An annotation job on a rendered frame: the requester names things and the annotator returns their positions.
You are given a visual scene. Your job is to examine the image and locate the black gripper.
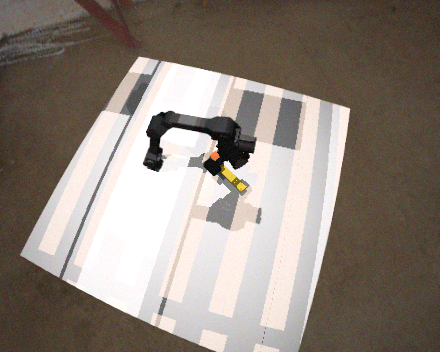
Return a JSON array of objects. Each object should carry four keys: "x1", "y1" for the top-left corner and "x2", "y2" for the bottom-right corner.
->
[{"x1": 203, "y1": 144, "x2": 236, "y2": 176}]

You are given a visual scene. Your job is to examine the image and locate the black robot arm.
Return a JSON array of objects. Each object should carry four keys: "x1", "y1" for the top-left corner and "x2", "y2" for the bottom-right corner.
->
[{"x1": 143, "y1": 110, "x2": 257, "y2": 172}]

